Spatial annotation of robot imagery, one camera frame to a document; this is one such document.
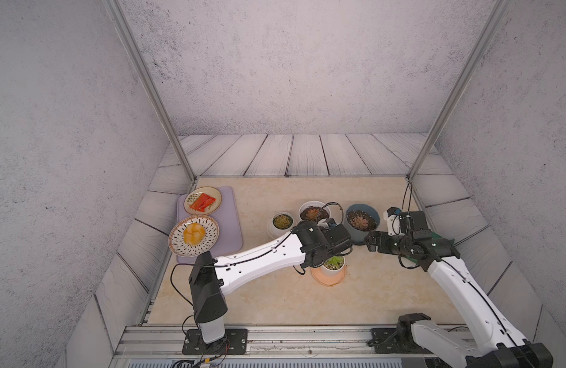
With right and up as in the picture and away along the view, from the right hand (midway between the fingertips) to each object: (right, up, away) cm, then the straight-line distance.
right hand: (377, 239), depth 79 cm
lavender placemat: (-59, +5, +29) cm, 66 cm away
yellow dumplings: (-69, -1, +17) cm, 71 cm away
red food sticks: (-70, +12, +29) cm, 77 cm away
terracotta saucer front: (-17, -16, +7) cm, 25 cm away
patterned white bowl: (-76, -5, +16) cm, 78 cm away
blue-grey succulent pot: (-2, +6, +14) cm, 15 cm away
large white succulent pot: (-20, +9, +15) cm, 26 cm away
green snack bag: (+36, -4, +15) cm, 39 cm away
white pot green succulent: (-15, -10, +2) cm, 17 cm away
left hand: (-27, +1, -5) cm, 27 cm away
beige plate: (-76, +16, +32) cm, 84 cm away
